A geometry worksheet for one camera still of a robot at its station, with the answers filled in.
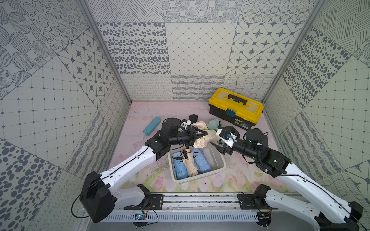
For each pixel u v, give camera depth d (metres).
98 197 0.38
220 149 0.59
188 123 0.71
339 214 0.39
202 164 0.80
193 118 1.07
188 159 0.80
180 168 0.81
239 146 0.57
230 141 0.53
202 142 0.64
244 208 0.73
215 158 0.86
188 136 0.63
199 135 0.65
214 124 0.98
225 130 0.52
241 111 0.94
